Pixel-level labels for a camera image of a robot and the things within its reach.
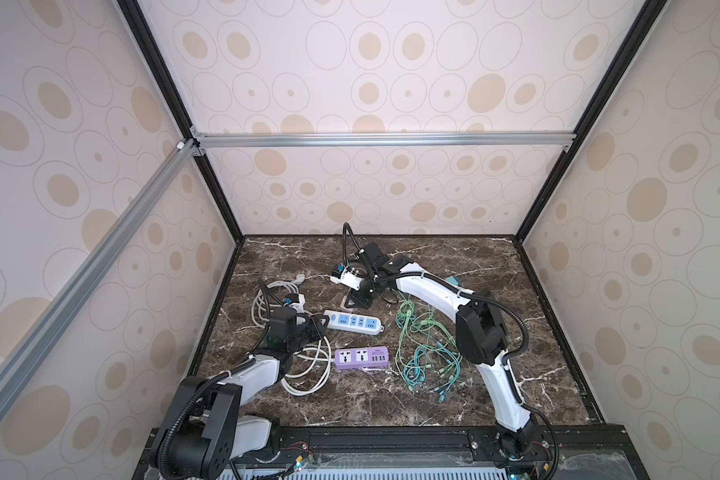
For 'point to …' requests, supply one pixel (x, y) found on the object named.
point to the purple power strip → (362, 358)
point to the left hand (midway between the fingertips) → (332, 314)
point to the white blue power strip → (353, 323)
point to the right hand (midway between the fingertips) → (350, 298)
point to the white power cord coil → (296, 385)
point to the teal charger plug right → (454, 280)
